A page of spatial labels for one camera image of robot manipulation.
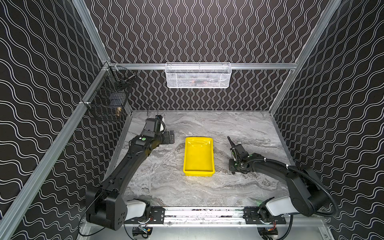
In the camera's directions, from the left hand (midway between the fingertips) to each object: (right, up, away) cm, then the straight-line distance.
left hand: (170, 133), depth 81 cm
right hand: (+36, -20, +10) cm, 43 cm away
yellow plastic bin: (+16, -17, +11) cm, 25 cm away
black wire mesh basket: (-41, +24, +13) cm, 49 cm away
